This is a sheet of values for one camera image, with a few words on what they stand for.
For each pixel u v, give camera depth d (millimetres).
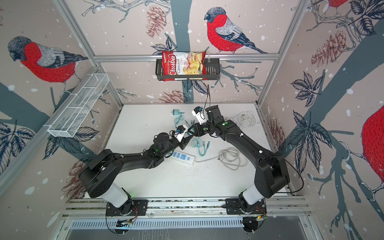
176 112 1138
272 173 428
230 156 904
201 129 715
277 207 754
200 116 712
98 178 449
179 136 707
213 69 949
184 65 878
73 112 745
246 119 1091
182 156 885
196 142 905
